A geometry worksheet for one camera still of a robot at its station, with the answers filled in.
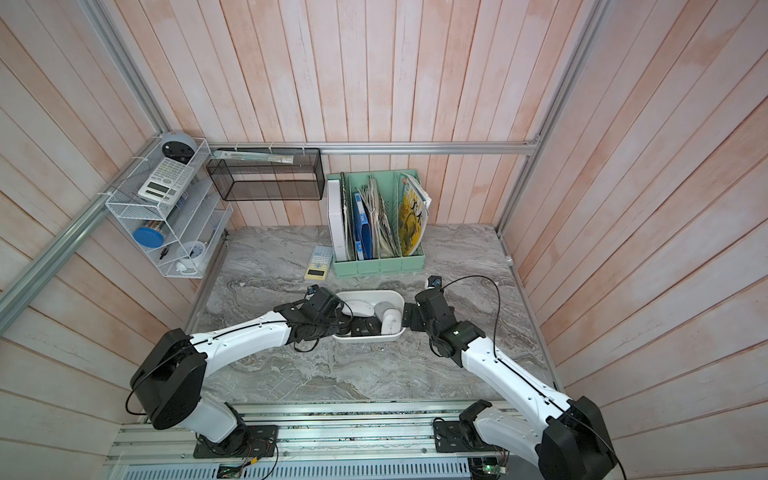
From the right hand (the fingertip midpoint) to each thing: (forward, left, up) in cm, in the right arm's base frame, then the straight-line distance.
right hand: (419, 306), depth 85 cm
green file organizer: (+22, 0, -7) cm, 23 cm away
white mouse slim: (-1, +8, -7) cm, 11 cm away
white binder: (+24, +25, +12) cm, 37 cm away
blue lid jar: (+8, +71, +21) cm, 74 cm away
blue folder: (+23, +18, +8) cm, 30 cm away
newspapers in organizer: (+25, +10, 0) cm, 28 cm away
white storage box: (+9, +14, -10) cm, 19 cm away
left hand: (-4, +26, -7) cm, 27 cm away
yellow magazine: (+34, 0, +7) cm, 35 cm away
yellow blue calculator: (+23, +35, -10) cm, 43 cm away
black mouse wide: (-4, +16, -6) cm, 17 cm away
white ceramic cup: (+8, +65, +13) cm, 67 cm away
